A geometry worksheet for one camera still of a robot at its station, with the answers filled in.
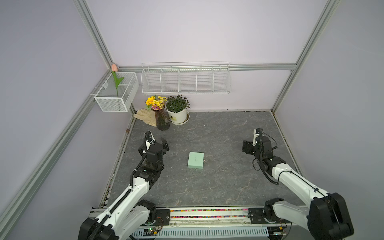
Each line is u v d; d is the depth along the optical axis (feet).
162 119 3.35
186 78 3.21
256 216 2.42
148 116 3.86
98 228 1.27
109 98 2.47
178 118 3.56
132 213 1.90
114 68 2.93
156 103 2.99
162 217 2.43
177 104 3.26
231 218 2.43
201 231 2.32
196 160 2.98
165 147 2.47
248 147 2.55
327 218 1.31
